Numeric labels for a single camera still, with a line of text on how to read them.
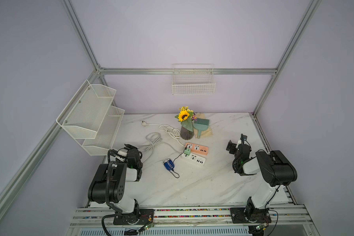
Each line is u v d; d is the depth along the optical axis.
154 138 1.04
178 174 0.86
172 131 1.08
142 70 1.93
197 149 0.96
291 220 0.74
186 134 1.03
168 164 0.89
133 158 0.71
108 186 0.41
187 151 0.91
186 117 0.86
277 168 0.50
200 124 1.15
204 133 1.08
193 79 0.96
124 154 0.78
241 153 0.74
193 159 0.92
